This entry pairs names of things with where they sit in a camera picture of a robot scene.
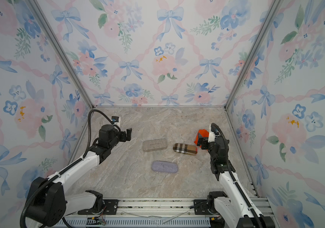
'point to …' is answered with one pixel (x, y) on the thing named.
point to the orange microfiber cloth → (204, 133)
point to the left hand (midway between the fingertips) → (125, 127)
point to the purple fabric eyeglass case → (164, 166)
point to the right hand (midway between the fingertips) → (208, 132)
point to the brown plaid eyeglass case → (184, 148)
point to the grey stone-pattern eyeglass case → (148, 145)
